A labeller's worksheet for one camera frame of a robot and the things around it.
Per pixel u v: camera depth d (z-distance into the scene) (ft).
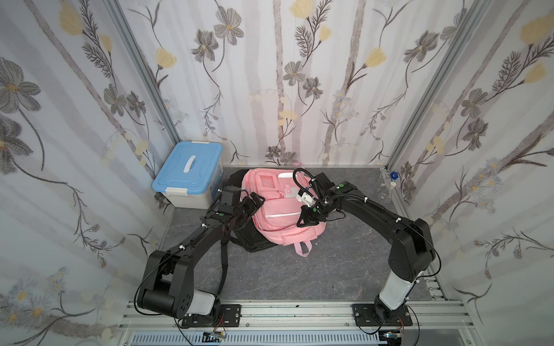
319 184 2.25
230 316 2.41
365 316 2.41
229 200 2.23
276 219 2.97
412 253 1.51
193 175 3.08
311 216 2.42
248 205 2.58
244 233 2.98
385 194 3.52
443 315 2.52
